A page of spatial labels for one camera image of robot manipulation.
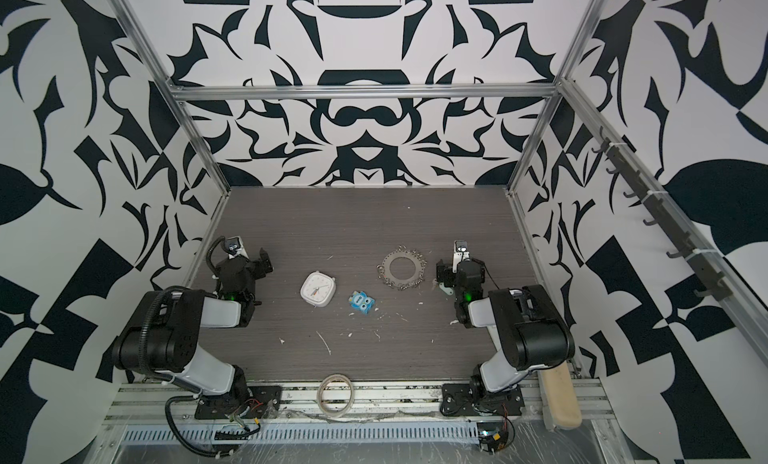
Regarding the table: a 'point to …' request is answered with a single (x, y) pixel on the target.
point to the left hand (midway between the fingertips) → (244, 249)
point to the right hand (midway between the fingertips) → (461, 256)
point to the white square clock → (318, 288)
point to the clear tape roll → (327, 411)
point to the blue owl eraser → (362, 301)
